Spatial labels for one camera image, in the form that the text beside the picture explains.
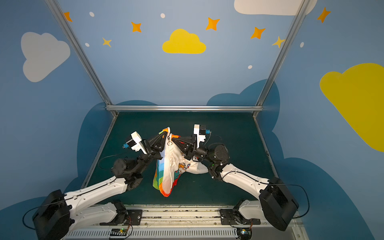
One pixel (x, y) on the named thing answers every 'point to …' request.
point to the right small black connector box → (244, 233)
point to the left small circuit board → (117, 233)
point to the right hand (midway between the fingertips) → (174, 139)
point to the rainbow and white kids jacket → (174, 162)
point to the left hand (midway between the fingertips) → (163, 130)
